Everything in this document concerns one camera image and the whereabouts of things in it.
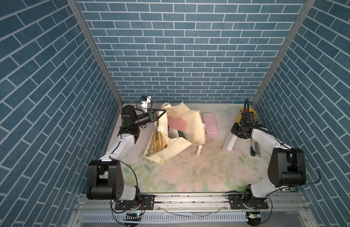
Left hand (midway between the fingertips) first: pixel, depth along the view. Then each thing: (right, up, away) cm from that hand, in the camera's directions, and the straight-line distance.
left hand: (169, 113), depth 74 cm
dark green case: (+6, -14, +19) cm, 25 cm away
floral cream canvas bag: (-4, -18, +2) cm, 18 cm away
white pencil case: (+36, -17, +10) cm, 41 cm away
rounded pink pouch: (+4, -7, +21) cm, 23 cm away
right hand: (+42, -11, +20) cm, 47 cm away
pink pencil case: (+30, -6, +39) cm, 49 cm away
